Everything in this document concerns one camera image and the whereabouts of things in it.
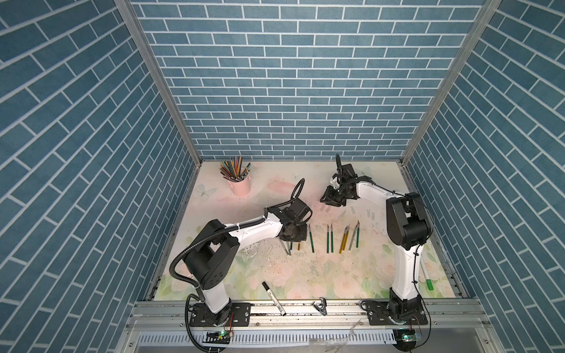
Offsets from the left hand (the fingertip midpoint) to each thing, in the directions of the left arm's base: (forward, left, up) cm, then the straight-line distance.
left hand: (308, 238), depth 88 cm
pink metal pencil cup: (+25, +31, 0) cm, 40 cm away
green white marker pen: (-15, -44, -2) cm, 47 cm away
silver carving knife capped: (+4, -20, -4) cm, 21 cm away
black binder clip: (-23, -4, -4) cm, 24 cm away
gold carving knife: (+3, -17, -4) cm, 18 cm away
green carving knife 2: (+2, -2, -4) cm, 5 cm away
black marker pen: (-21, +13, -4) cm, 25 cm away
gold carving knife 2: (-3, -14, -4) cm, 14 cm away
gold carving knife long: (-3, +4, -1) cm, 5 cm away
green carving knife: (+4, -22, -4) cm, 23 cm away
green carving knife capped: (+2, -9, -4) cm, 9 cm away
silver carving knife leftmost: (-1, +9, -4) cm, 10 cm away
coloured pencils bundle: (+29, +34, +9) cm, 46 cm away
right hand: (+19, -8, 0) cm, 21 cm away
